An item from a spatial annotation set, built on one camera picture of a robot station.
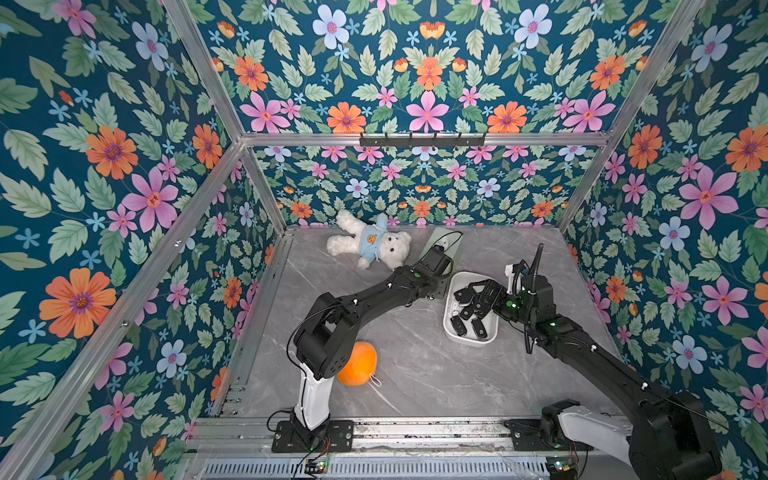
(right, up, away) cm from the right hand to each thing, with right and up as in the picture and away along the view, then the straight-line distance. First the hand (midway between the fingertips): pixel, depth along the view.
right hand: (478, 290), depth 82 cm
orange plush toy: (-32, -20, -4) cm, 38 cm away
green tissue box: (-3, +14, +21) cm, 26 cm away
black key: (-4, -12, +9) cm, 16 cm away
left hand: (-9, +2, +9) cm, 13 cm away
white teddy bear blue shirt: (-33, +14, +22) cm, 42 cm away
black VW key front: (-1, -8, +11) cm, 14 cm away
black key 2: (+2, -13, +8) cm, 16 cm away
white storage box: (-2, -11, +11) cm, 16 cm away
